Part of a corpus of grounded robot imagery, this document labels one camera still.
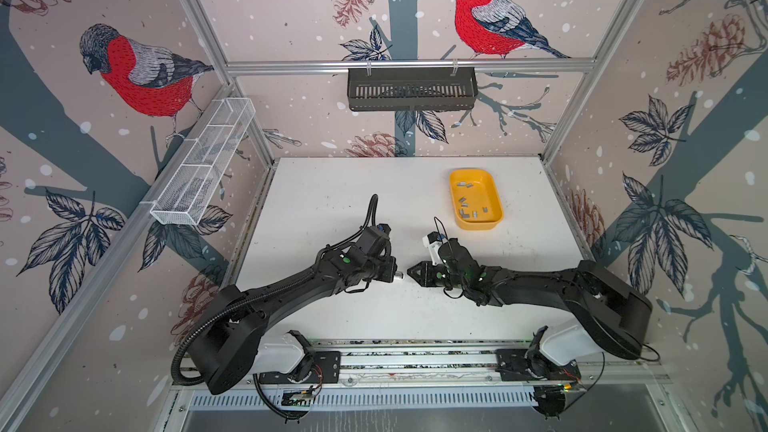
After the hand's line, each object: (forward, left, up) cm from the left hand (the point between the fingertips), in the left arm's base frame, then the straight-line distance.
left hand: (396, 268), depth 82 cm
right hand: (-1, -3, -3) cm, 4 cm away
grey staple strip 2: (+23, -25, -9) cm, 35 cm away
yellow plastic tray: (+30, -30, -9) cm, 43 cm away
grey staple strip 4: (+25, -33, -8) cm, 42 cm away
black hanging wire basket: (+58, -7, +20) cm, 62 cm away
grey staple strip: (+38, -27, -8) cm, 48 cm away
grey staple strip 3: (+24, -29, -8) cm, 38 cm away
